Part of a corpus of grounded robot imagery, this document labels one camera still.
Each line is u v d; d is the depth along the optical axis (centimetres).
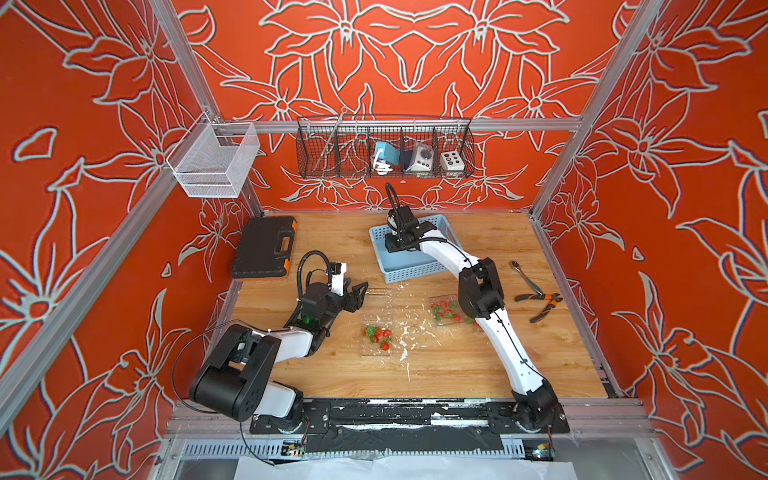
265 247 105
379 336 85
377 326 88
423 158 91
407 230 85
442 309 92
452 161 94
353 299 79
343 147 101
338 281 77
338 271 77
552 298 93
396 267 94
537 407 63
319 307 69
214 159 93
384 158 85
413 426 73
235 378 44
